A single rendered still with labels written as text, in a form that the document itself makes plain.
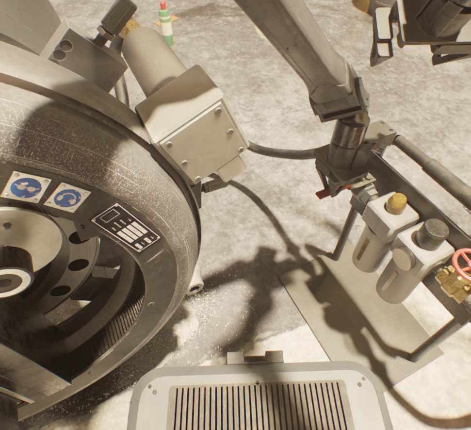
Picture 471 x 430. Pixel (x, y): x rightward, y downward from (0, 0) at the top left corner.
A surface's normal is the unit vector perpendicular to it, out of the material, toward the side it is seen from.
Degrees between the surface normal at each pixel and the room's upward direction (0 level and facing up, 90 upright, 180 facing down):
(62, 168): 83
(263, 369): 45
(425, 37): 30
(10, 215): 90
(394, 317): 0
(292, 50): 117
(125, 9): 68
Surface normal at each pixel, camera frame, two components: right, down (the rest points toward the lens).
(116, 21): 0.09, 0.45
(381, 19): 0.01, -0.19
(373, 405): 0.00, -0.65
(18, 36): 0.66, -0.69
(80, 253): 0.44, 0.68
